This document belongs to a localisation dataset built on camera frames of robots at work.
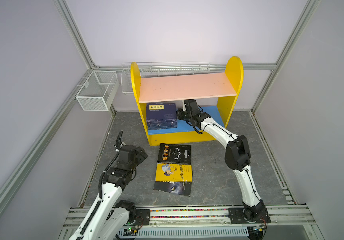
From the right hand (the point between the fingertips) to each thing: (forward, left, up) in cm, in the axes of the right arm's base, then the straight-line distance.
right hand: (175, 113), depth 95 cm
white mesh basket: (+13, +52, +7) cm, 54 cm away
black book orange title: (-21, +1, -16) cm, 26 cm away
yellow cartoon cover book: (-33, +1, -15) cm, 36 cm away
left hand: (-29, +19, -2) cm, 34 cm away
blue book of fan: (-1, +8, +3) cm, 9 cm away
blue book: (-10, +15, 0) cm, 18 cm away
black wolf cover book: (-41, -5, -18) cm, 45 cm away
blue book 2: (-10, +10, -3) cm, 14 cm away
